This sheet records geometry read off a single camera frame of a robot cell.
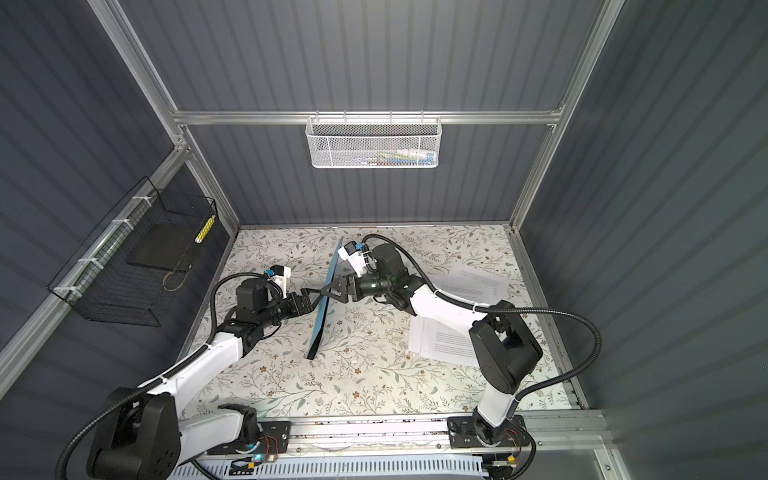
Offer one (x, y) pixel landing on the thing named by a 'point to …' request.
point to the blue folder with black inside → (323, 299)
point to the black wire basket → (127, 270)
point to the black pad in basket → (165, 246)
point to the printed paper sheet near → (441, 340)
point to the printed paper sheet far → (471, 285)
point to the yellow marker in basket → (198, 239)
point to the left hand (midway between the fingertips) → (313, 295)
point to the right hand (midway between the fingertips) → (331, 293)
